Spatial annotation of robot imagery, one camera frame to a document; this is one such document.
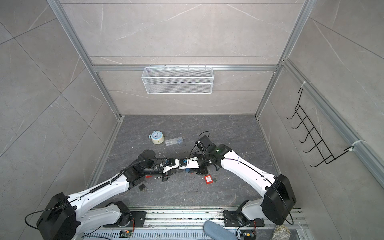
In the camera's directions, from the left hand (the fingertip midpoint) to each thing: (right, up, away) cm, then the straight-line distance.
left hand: (182, 165), depth 74 cm
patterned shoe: (+46, -29, -7) cm, 55 cm away
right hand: (+4, -1, +3) cm, 5 cm away
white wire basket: (-5, +52, +27) cm, 58 cm away
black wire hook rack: (+62, +11, -9) cm, 63 cm away
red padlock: (+14, -11, +12) cm, 22 cm away
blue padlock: (+3, -2, -2) cm, 4 cm away
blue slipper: (+17, -29, -6) cm, 34 cm away
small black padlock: (-23, -14, +7) cm, 28 cm away
